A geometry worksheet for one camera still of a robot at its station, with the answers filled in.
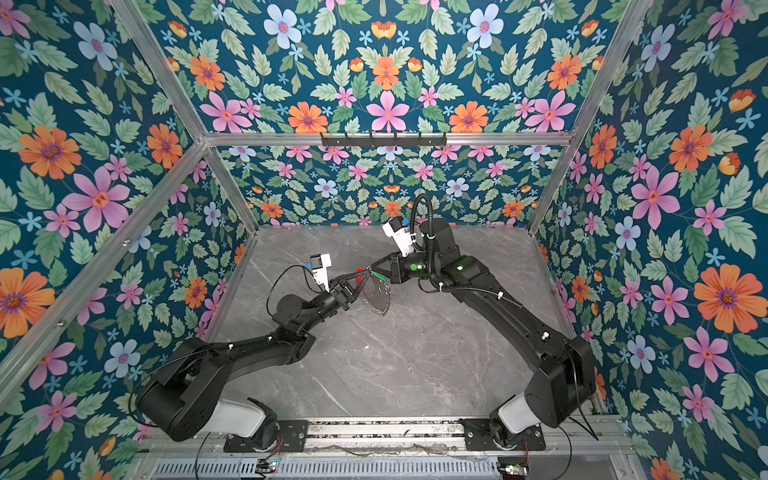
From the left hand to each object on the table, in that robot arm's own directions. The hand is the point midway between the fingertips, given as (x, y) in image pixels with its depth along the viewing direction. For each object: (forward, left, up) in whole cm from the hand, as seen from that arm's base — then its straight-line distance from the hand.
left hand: (370, 271), depth 69 cm
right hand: (+2, -1, 0) cm, 2 cm away
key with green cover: (0, -2, -2) cm, 3 cm away
